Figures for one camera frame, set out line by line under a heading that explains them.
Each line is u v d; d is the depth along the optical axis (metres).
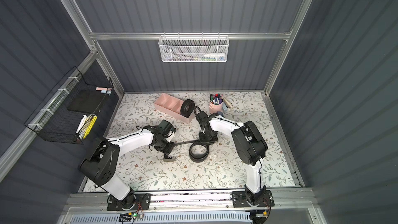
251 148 0.51
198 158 0.85
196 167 0.85
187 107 0.96
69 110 0.73
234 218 0.70
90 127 0.69
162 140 0.76
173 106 1.14
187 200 0.76
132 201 0.71
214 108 1.01
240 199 0.74
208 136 0.81
